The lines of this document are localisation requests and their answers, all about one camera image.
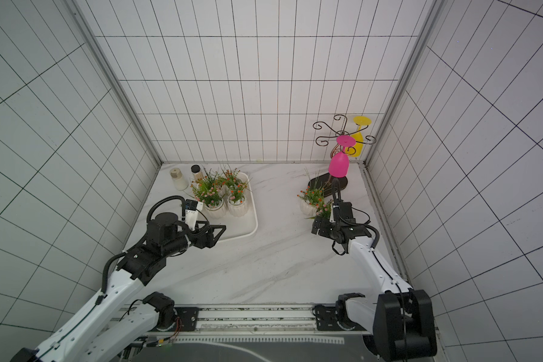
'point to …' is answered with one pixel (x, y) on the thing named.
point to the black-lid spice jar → (195, 168)
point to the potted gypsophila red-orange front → (235, 186)
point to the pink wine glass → (338, 163)
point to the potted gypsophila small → (236, 198)
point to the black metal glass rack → (322, 142)
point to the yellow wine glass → (357, 150)
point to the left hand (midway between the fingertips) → (214, 229)
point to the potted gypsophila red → (210, 179)
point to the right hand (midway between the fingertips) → (326, 223)
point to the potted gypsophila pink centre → (208, 190)
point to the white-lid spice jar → (180, 182)
